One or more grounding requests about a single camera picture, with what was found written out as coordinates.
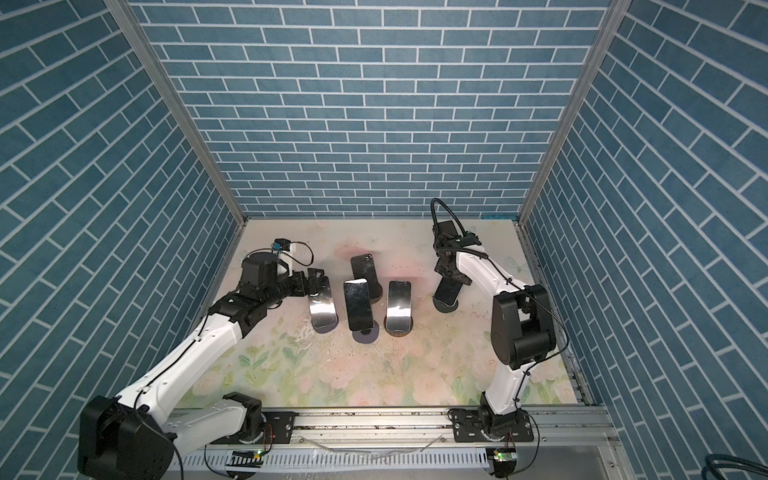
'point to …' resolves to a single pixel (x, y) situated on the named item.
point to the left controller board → (246, 458)
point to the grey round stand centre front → (367, 336)
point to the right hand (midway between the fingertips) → (451, 267)
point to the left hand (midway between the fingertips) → (311, 271)
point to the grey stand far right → (444, 307)
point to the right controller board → (504, 460)
